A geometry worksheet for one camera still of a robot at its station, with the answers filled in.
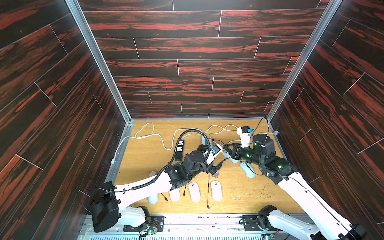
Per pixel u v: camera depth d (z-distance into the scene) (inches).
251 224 28.8
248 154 22.9
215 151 22.7
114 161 38.8
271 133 43.9
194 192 32.5
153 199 31.6
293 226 20.6
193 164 20.5
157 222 28.8
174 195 32.4
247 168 23.9
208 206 31.0
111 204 15.7
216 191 32.5
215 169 25.1
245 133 24.0
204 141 39.9
